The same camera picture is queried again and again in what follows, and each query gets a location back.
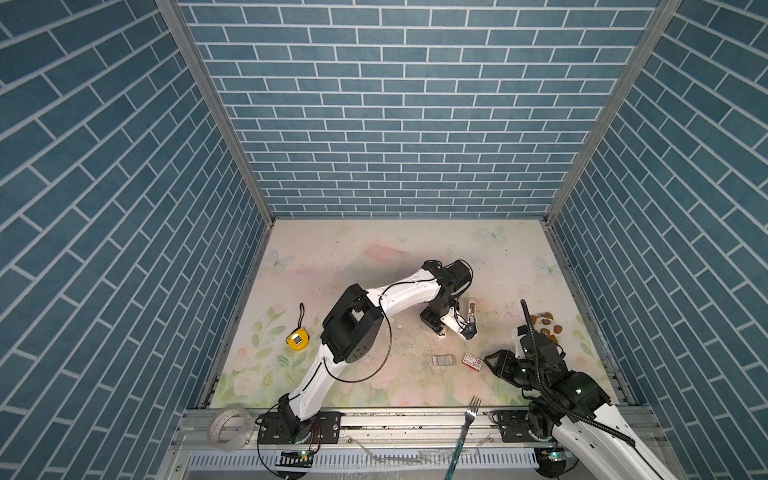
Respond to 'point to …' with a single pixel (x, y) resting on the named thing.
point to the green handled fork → (469, 415)
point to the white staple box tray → (443, 360)
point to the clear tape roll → (231, 427)
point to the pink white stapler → (472, 309)
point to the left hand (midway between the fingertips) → (444, 318)
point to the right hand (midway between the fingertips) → (484, 359)
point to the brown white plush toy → (544, 322)
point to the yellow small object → (298, 340)
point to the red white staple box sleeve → (472, 361)
